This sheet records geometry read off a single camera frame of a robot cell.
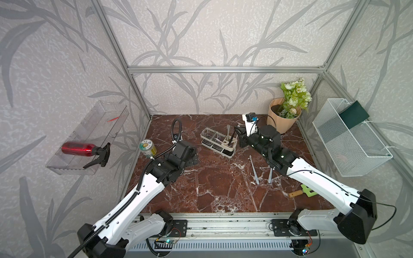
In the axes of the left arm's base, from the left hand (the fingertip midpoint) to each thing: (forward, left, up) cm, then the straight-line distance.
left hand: (187, 155), depth 75 cm
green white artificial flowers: (+34, -61, +7) cm, 70 cm away
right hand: (+9, -23, +12) cm, 27 cm away
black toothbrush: (+8, -22, +4) cm, 23 cm away
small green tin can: (+13, +27, -14) cm, 32 cm away
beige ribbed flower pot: (+28, -57, -10) cm, 64 cm away
